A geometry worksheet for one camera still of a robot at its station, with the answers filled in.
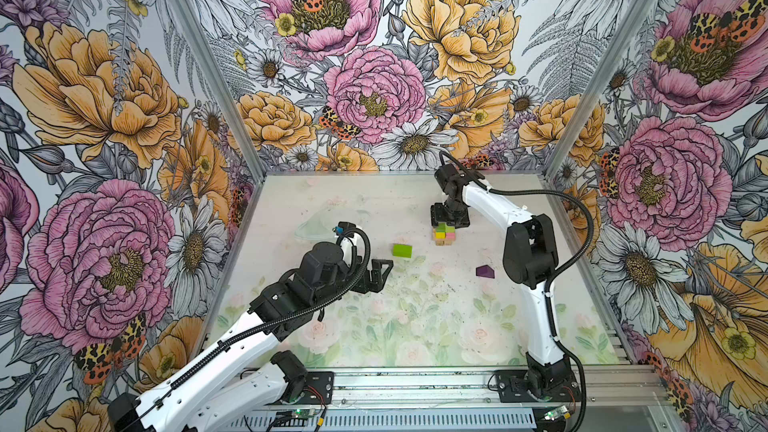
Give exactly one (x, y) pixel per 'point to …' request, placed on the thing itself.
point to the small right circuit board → (551, 415)
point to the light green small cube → (441, 228)
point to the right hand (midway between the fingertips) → (446, 231)
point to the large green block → (402, 250)
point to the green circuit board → (302, 413)
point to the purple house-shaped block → (485, 271)
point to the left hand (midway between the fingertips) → (374, 271)
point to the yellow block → (440, 235)
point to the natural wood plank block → (443, 242)
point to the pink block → (450, 235)
